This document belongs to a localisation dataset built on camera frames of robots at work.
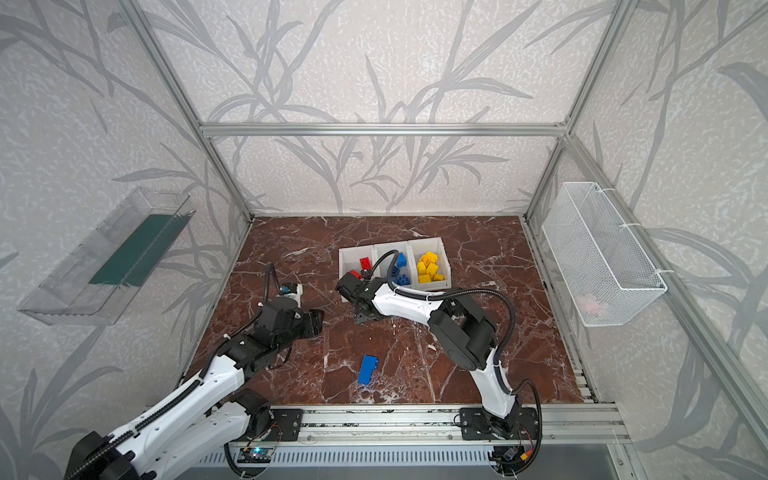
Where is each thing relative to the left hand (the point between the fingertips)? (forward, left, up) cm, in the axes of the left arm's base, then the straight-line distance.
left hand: (321, 305), depth 83 cm
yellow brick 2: (+18, -33, -9) cm, 39 cm away
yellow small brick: (+16, -35, -10) cm, 40 cm away
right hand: (+5, -13, -8) cm, 16 cm away
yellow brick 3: (+17, -29, -6) cm, 34 cm away
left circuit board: (-34, +12, -11) cm, 38 cm away
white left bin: (+22, -4, -9) cm, 24 cm away
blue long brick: (-13, -14, -10) cm, 21 cm away
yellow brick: (+22, -32, -8) cm, 40 cm away
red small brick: (+18, -7, -12) cm, 22 cm away
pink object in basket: (-4, -69, +10) cm, 70 cm away
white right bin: (+24, -28, -5) cm, 37 cm away
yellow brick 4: (+14, -30, -8) cm, 35 cm away
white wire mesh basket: (-4, -65, +26) cm, 70 cm away
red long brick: (+21, -10, -10) cm, 25 cm away
